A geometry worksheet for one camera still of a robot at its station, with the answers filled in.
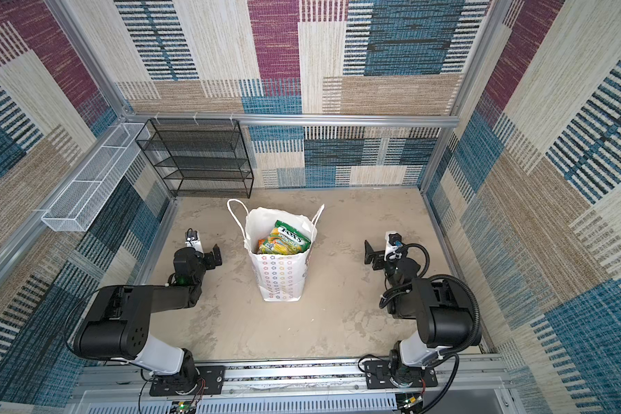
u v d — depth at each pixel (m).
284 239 0.83
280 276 0.76
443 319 0.45
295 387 0.73
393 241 0.76
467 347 0.44
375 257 0.81
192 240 0.81
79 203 0.71
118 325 0.46
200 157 1.11
